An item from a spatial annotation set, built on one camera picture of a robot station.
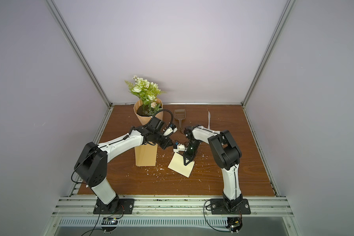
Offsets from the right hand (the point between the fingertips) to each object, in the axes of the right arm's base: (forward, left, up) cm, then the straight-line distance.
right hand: (186, 159), depth 90 cm
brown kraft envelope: (+2, +26, 0) cm, 26 cm away
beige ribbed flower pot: (+20, +27, +15) cm, 37 cm away
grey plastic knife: (+34, -17, 0) cm, 39 cm away
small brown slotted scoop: (+37, +5, +1) cm, 38 cm away
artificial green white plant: (+29, +24, +30) cm, 48 cm away
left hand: (+5, +7, +10) cm, 13 cm away
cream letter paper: (-4, +5, +1) cm, 7 cm away
